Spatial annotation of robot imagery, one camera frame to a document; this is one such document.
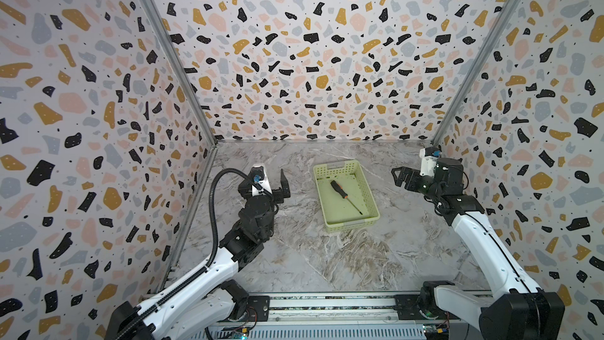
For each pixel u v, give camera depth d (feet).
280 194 2.15
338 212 3.23
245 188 2.09
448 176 1.92
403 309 2.42
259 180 1.92
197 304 1.81
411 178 2.30
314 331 2.56
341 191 3.36
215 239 1.60
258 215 1.71
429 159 2.33
